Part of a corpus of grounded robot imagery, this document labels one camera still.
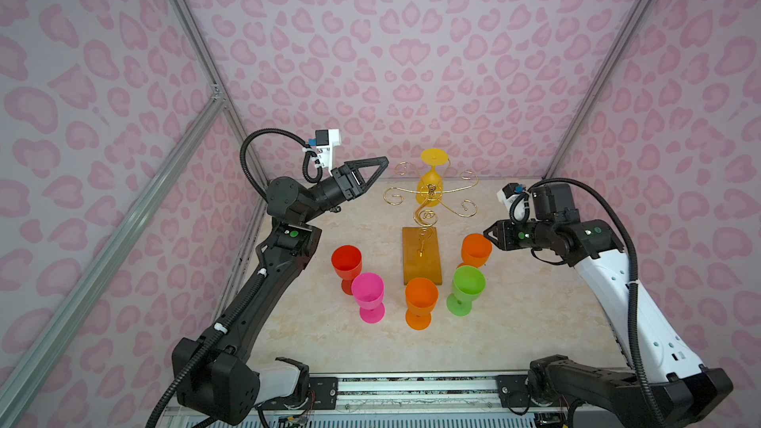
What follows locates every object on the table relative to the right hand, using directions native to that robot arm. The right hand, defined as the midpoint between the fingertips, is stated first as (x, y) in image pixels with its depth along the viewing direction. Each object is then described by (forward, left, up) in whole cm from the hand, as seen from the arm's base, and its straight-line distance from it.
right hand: (491, 230), depth 72 cm
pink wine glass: (-9, +31, -18) cm, 36 cm away
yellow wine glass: (+9, +15, +6) cm, 18 cm away
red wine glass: (-2, +37, -13) cm, 39 cm away
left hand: (-1, +24, +22) cm, 33 cm away
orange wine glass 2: (-12, +16, -14) cm, 24 cm away
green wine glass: (-6, +3, -16) cm, 18 cm away
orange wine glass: (+2, +1, -12) cm, 12 cm away
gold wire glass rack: (+8, +15, -6) cm, 18 cm away
